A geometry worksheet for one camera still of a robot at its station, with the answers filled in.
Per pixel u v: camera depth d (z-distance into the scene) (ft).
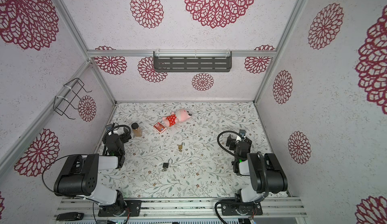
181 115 3.39
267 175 1.41
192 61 3.14
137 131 3.17
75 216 2.25
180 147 3.13
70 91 2.55
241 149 2.34
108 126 2.51
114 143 2.29
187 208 2.46
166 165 2.87
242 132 2.61
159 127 3.40
